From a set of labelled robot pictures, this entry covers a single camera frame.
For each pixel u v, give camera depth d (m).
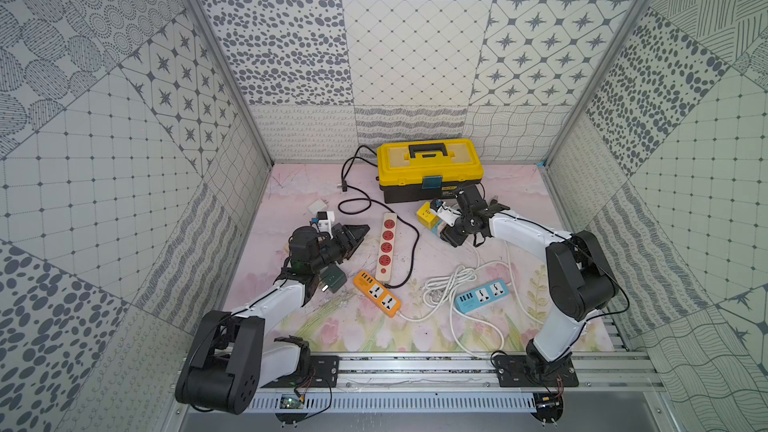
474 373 0.76
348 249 0.74
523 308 0.84
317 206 1.06
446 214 0.85
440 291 0.86
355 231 0.79
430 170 0.98
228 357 0.42
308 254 0.68
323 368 0.75
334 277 0.86
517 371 0.74
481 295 0.84
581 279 0.48
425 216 0.95
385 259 0.92
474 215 0.72
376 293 0.85
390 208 1.07
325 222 0.80
